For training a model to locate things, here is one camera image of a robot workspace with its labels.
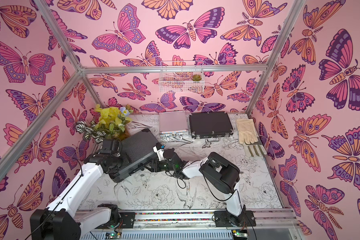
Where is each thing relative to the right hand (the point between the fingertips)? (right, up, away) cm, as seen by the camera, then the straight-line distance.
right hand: (147, 164), depth 83 cm
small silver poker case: (+12, +23, +30) cm, 39 cm away
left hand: (-10, +2, +1) cm, 10 cm away
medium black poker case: (+40, +22, +23) cm, 51 cm away
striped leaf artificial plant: (-28, +16, 0) cm, 32 cm away
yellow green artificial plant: (-20, +24, +1) cm, 31 cm away
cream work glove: (+66, +14, +20) cm, 70 cm away
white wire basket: (+19, +53, +12) cm, 58 cm away
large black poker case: (-6, +7, +7) cm, 11 cm away
